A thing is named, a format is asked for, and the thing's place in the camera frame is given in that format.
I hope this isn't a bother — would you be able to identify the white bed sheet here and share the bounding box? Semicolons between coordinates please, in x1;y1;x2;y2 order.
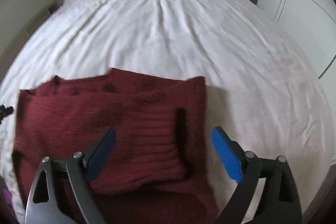
1;0;334;223

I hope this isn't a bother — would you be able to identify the dark red knit sweater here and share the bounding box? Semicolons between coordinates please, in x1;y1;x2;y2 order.
13;68;218;223

